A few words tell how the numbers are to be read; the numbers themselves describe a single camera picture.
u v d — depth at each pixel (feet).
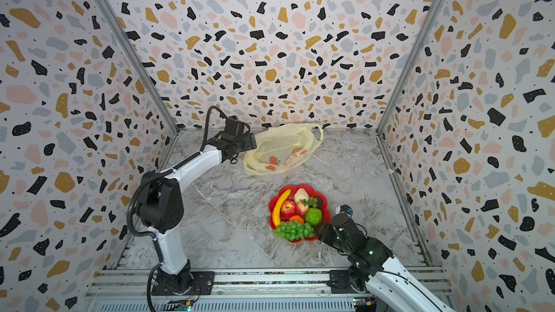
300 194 2.96
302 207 2.74
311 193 3.03
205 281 2.45
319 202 2.93
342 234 1.98
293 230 2.52
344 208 2.46
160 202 1.62
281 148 3.71
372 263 1.76
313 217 2.74
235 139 2.44
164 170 1.76
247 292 2.40
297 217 2.80
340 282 2.43
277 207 2.81
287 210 2.80
